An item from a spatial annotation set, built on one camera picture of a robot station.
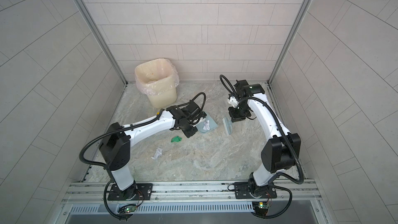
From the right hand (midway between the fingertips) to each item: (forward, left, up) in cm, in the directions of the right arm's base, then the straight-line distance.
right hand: (232, 119), depth 79 cm
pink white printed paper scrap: (+1, +13, -6) cm, 15 cm away
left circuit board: (-33, +50, -13) cm, 61 cm away
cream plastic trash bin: (+22, +40, -9) cm, 47 cm away
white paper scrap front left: (-9, +40, -14) cm, 44 cm away
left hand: (0, +19, -8) cm, 21 cm away
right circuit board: (-36, -9, -17) cm, 41 cm away
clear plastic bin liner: (+36, +44, 0) cm, 57 cm away
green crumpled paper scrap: (-3, +31, -13) cm, 34 cm away
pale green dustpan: (+1, +10, -7) cm, 12 cm away
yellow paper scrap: (+16, +44, -14) cm, 49 cm away
